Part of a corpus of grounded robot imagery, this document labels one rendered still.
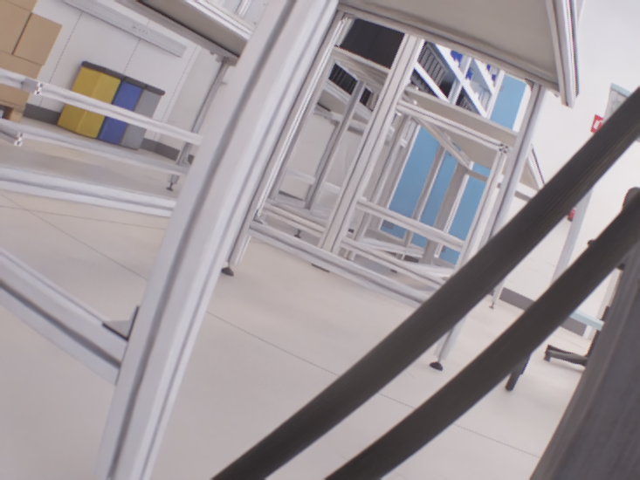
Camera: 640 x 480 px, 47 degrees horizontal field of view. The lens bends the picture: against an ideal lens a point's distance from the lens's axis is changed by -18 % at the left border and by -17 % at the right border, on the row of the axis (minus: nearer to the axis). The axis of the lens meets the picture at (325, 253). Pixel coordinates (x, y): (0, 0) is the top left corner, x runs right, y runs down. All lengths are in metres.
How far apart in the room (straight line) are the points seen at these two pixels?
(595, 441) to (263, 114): 0.64
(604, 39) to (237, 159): 7.51
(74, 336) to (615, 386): 0.69
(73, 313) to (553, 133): 7.23
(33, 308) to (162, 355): 0.17
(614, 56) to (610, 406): 7.10
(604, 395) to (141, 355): 0.62
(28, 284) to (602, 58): 7.50
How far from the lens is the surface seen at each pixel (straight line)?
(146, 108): 7.77
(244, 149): 0.70
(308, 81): 2.66
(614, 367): 1.09
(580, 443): 1.10
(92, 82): 6.98
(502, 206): 2.48
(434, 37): 2.60
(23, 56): 5.06
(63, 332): 0.79
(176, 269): 0.73
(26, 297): 0.84
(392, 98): 3.93
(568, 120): 7.87
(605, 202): 7.76
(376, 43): 4.18
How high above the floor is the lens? 0.38
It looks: 4 degrees down
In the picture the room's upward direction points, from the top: 22 degrees clockwise
